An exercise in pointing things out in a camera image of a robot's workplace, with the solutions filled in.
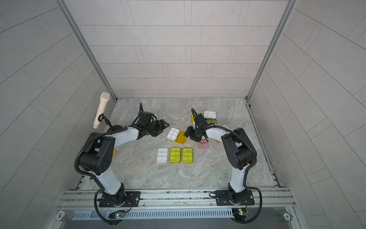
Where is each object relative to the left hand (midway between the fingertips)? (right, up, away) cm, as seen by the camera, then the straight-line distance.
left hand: (169, 126), depth 94 cm
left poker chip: (-41, -36, -32) cm, 63 cm away
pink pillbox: (+23, -13, -3) cm, 26 cm away
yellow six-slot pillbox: (+5, -6, 0) cm, 8 cm away
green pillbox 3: (+30, +6, +11) cm, 32 cm away
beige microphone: (-33, +17, -16) cm, 41 cm away
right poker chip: (+56, -36, -32) cm, 74 cm away
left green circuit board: (-20, -38, -28) cm, 51 cm away
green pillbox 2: (+12, -17, -9) cm, 23 cm away
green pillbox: (+5, -17, -9) cm, 19 cm away
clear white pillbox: (-3, -17, -9) cm, 19 cm away
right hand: (+12, -6, 0) cm, 13 cm away
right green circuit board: (+38, -40, -26) cm, 61 cm away
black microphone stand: (-36, +4, -9) cm, 38 cm away
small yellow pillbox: (+15, +6, -16) cm, 23 cm away
